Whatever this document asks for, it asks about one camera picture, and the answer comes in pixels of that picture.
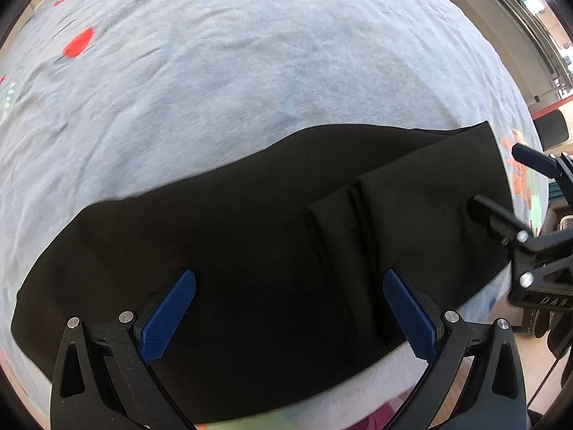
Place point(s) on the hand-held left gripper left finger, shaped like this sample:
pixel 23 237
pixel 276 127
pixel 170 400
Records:
pixel 172 311

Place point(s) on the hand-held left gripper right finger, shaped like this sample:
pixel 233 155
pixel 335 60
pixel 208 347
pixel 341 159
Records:
pixel 409 313

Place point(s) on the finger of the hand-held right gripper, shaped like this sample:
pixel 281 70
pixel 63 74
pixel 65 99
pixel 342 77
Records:
pixel 490 210
pixel 535 154

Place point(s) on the black pants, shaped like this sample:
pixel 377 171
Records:
pixel 250 242

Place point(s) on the black chair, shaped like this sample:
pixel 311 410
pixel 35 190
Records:
pixel 551 129

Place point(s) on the long grey desk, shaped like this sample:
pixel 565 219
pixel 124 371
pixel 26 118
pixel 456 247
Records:
pixel 506 13

